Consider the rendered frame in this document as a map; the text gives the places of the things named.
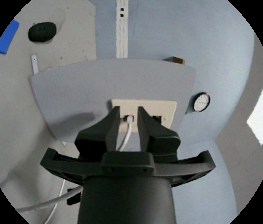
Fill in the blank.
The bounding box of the beige wall plate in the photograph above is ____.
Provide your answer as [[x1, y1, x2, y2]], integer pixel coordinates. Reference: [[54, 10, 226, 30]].
[[111, 99, 177, 132]]

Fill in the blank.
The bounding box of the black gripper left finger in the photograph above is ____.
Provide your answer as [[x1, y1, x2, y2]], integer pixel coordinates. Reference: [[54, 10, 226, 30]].
[[74, 106, 121, 162]]

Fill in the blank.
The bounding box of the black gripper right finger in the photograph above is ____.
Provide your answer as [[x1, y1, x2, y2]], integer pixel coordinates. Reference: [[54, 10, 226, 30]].
[[137, 106, 181, 164]]

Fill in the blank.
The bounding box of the grey board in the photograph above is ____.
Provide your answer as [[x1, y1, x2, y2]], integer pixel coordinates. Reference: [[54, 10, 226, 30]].
[[31, 57, 197, 143]]

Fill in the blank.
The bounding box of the black computer mouse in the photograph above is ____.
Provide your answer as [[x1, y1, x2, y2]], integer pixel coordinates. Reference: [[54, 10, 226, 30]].
[[28, 21, 57, 41]]

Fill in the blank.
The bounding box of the blue flat rectangular slab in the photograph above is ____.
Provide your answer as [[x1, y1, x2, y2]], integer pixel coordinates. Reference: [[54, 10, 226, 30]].
[[0, 19, 20, 54]]

